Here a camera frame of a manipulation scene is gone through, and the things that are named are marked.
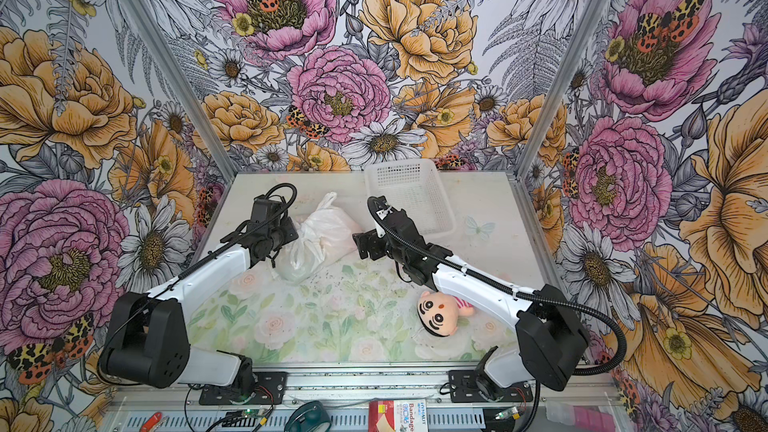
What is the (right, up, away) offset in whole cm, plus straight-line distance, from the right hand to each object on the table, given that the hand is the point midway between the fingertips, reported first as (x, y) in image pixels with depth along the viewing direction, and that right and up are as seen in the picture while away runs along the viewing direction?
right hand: (370, 238), depth 81 cm
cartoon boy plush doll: (+18, -19, -3) cm, 26 cm away
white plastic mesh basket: (+16, +15, +38) cm, 44 cm away
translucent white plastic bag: (-15, 0, +10) cm, 18 cm away
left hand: (-25, -1, +9) cm, 26 cm away
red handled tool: (-49, -41, -11) cm, 65 cm away
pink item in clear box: (+51, -39, -12) cm, 66 cm away
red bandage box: (+9, -38, -14) cm, 41 cm away
